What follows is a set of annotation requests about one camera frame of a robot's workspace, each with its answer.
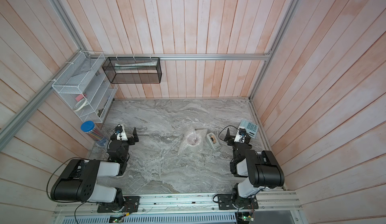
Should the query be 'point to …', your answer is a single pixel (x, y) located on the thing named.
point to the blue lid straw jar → (88, 127)
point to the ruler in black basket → (121, 66)
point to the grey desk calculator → (251, 128)
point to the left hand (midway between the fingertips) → (128, 129)
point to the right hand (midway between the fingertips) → (236, 128)
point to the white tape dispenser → (213, 141)
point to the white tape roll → (80, 104)
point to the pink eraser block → (79, 97)
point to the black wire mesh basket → (133, 70)
